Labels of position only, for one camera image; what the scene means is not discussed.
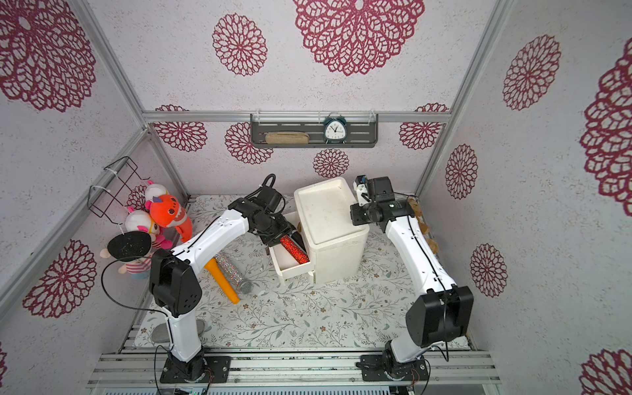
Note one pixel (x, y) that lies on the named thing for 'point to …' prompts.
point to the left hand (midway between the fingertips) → (290, 235)
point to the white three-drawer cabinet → (336, 248)
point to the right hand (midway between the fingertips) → (357, 207)
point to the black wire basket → (120, 198)
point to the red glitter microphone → (298, 253)
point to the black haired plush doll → (132, 247)
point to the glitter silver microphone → (243, 285)
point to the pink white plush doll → (143, 220)
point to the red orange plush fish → (166, 212)
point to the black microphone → (299, 239)
